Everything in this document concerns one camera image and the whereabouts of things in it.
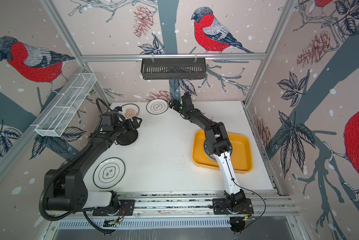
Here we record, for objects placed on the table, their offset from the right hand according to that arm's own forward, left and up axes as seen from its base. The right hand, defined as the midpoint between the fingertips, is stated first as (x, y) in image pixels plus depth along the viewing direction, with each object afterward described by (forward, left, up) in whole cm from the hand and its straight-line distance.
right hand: (172, 105), depth 104 cm
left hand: (-21, +19, +9) cm, 30 cm away
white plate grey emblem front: (-45, +34, -11) cm, 57 cm away
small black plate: (-21, +30, -10) cm, 38 cm away
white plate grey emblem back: (+9, +14, -10) cm, 19 cm away
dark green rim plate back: (-33, -26, -9) cm, 44 cm away
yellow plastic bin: (-30, -46, -14) cm, 57 cm away
